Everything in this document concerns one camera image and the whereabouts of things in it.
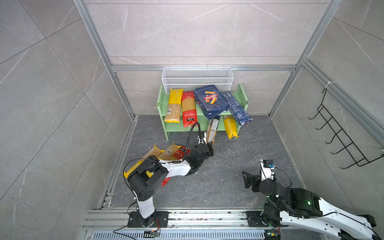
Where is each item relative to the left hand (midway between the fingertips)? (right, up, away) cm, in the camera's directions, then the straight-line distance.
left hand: (212, 139), depth 88 cm
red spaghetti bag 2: (-21, -11, +8) cm, 24 cm away
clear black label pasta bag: (0, +6, 0) cm, 6 cm away
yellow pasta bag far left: (-37, -9, +10) cm, 40 cm away
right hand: (+16, -15, -17) cm, 28 cm away
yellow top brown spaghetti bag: (-22, +17, -6) cm, 28 cm away
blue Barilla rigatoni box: (0, +23, -5) cm, 23 cm away
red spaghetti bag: (-14, +17, -4) cm, 22 cm away
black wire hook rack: (+56, -1, -25) cm, 61 cm away
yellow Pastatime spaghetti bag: (+12, +8, +5) cm, 16 cm away
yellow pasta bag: (-27, -10, +6) cm, 29 cm away
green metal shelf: (-31, +25, +4) cm, 40 cm away
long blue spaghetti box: (+13, +16, -7) cm, 22 cm away
